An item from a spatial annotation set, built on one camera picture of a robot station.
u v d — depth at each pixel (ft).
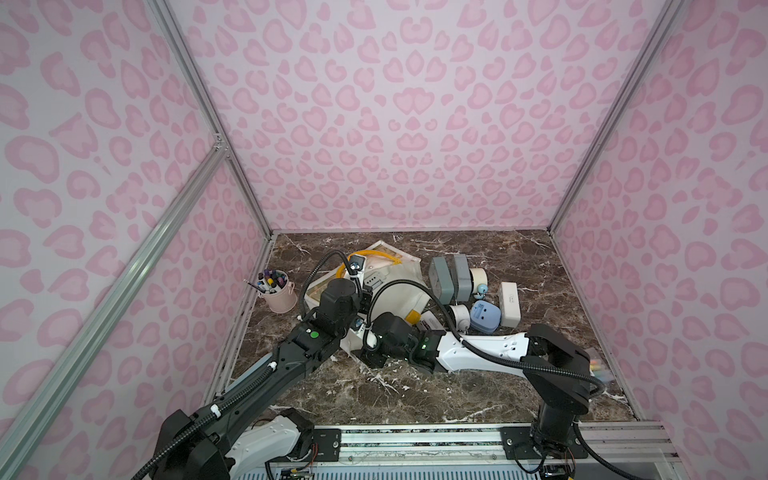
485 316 3.04
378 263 2.59
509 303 3.04
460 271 3.14
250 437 1.75
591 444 2.41
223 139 2.98
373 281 3.28
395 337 2.00
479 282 3.16
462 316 2.90
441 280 3.06
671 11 2.26
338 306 1.84
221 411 1.36
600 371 2.76
